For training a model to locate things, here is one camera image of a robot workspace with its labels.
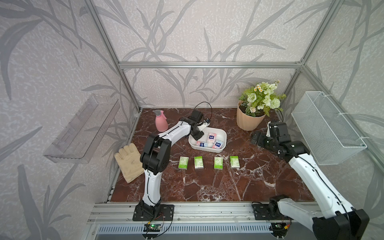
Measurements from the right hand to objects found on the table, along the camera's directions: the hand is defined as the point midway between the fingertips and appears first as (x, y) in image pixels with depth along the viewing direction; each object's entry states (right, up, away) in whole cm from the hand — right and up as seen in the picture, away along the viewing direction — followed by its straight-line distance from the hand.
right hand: (257, 137), depth 79 cm
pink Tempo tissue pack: (-23, -2, +20) cm, 30 cm away
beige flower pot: (0, +8, +18) cm, 20 cm away
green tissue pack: (-10, -16, +10) cm, 21 cm away
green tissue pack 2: (-20, -16, +10) cm, 27 cm away
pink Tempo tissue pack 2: (-30, -6, +17) cm, 35 cm away
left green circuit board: (-54, -42, -8) cm, 69 cm away
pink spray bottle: (-57, +6, +20) cm, 61 cm away
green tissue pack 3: (-32, -16, +10) cm, 37 cm away
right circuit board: (+8, -44, -7) cm, 46 cm away
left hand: (-32, +1, +19) cm, 37 cm away
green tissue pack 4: (-41, -16, +10) cm, 45 cm away
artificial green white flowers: (+6, +23, +7) cm, 24 cm away
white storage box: (-20, -8, +16) cm, 27 cm away
